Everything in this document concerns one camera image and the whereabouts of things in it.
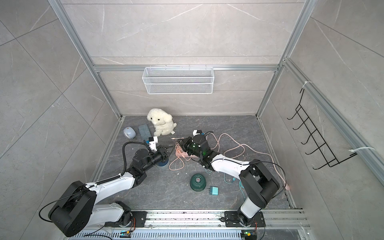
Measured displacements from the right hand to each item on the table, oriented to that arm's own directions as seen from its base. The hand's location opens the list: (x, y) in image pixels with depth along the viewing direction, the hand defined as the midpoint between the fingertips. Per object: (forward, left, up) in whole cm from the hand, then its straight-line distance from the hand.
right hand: (176, 140), depth 81 cm
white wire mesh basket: (+43, 0, +10) cm, 44 cm away
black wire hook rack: (-7, -66, +11) cm, 68 cm away
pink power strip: (-2, -1, -11) cm, 11 cm away
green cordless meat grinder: (-20, -11, -9) cm, 25 cm away
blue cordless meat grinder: (-8, +8, -13) cm, 17 cm away
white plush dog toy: (+18, +11, -5) cm, 21 cm away
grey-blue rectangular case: (+20, +27, -17) cm, 37 cm away
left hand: (-4, -1, +2) cm, 4 cm away
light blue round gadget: (+16, +35, -12) cm, 40 cm away
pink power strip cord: (+14, -27, -19) cm, 36 cm away
